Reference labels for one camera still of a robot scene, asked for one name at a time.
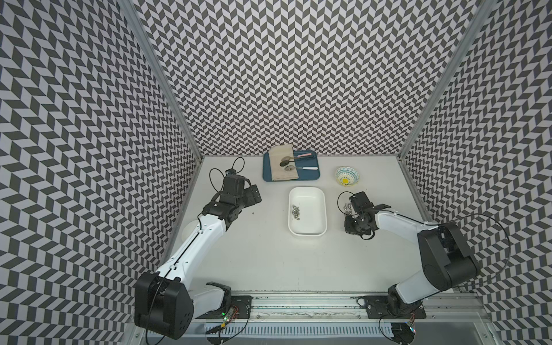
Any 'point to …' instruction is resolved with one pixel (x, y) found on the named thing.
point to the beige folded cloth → (279, 172)
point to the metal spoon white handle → (292, 167)
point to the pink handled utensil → (304, 154)
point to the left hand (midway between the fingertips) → (247, 194)
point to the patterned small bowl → (347, 176)
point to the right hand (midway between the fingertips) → (349, 232)
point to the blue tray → (310, 161)
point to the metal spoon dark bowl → (284, 163)
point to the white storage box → (307, 211)
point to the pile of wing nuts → (295, 211)
